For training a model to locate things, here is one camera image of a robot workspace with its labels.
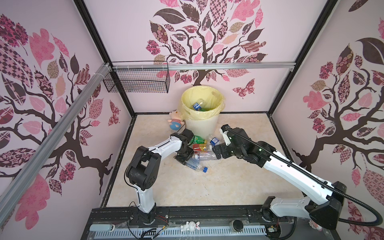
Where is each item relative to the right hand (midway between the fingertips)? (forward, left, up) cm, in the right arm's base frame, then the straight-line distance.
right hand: (220, 144), depth 74 cm
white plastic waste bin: (+19, +7, -10) cm, 23 cm away
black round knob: (-33, -6, -13) cm, 36 cm away
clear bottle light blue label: (-1, +14, -18) cm, 23 cm away
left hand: (+1, +16, -19) cm, 25 cm away
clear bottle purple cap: (+5, +7, -22) cm, 24 cm away
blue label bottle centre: (+14, 0, -18) cm, 23 cm away
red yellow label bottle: (+9, +10, -18) cm, 22 cm away
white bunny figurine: (-33, +15, -19) cm, 41 cm away
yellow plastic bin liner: (+35, -1, -1) cm, 35 cm away
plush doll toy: (+31, +27, -16) cm, 44 cm away
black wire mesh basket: (+46, +48, +11) cm, 67 cm away
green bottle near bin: (+15, +11, -18) cm, 26 cm away
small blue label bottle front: (+35, +11, -6) cm, 37 cm away
